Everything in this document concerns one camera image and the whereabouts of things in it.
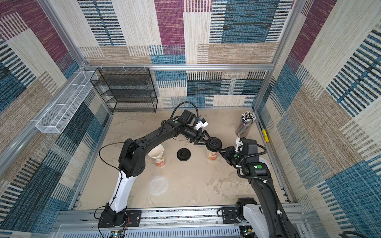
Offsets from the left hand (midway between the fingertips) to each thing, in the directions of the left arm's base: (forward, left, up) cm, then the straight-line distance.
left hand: (210, 145), depth 83 cm
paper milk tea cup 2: (-4, -2, -6) cm, 7 cm away
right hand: (-6, -5, +1) cm, 8 cm away
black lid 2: (+2, +15, -12) cm, 20 cm away
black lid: (-2, -1, +4) cm, 4 cm away
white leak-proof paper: (-16, +29, -14) cm, 36 cm away
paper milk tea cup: (-6, +28, +2) cm, 29 cm away
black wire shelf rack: (+46, +57, +4) cm, 73 cm away
